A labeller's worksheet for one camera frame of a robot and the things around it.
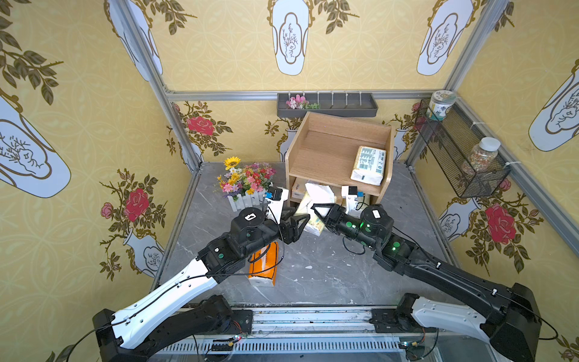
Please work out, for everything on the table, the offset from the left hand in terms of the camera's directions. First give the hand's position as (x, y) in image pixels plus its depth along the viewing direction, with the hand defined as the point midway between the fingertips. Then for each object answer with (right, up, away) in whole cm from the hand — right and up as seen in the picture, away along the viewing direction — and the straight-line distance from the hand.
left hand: (294, 210), depth 66 cm
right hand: (+7, +2, +2) cm, 7 cm away
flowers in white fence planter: (-21, +7, +28) cm, 35 cm away
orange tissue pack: (-11, -21, +12) cm, 26 cm away
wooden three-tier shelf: (+20, +18, +14) cm, 30 cm away
